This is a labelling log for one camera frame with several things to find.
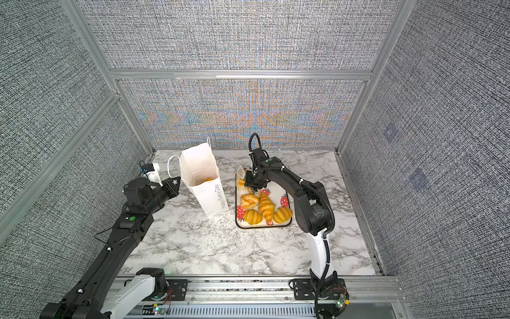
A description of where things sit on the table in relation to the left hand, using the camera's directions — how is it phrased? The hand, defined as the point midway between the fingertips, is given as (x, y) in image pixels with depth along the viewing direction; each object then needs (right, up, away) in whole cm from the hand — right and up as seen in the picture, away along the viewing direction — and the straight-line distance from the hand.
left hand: (182, 177), depth 77 cm
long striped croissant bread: (+34, -15, +15) cm, 40 cm away
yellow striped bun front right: (+41, -17, +10) cm, 45 cm away
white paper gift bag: (+1, +1, +21) cm, 21 cm away
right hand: (+25, -4, +18) cm, 31 cm away
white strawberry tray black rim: (+28, -19, +10) cm, 35 cm away
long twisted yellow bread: (+4, -2, +24) cm, 25 cm away
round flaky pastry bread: (+25, -12, +16) cm, 33 cm away
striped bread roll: (+21, -3, +22) cm, 31 cm away
